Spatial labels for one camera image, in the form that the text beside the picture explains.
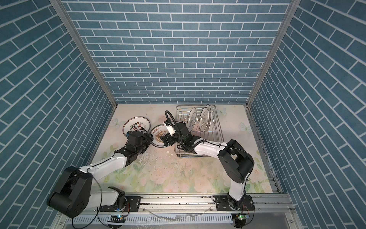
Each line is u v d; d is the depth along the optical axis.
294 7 0.72
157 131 1.01
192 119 1.00
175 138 0.71
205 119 0.99
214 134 1.00
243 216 0.71
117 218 0.72
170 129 0.77
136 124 1.06
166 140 0.78
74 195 0.41
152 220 0.69
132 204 0.74
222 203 0.73
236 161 0.49
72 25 0.77
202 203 0.75
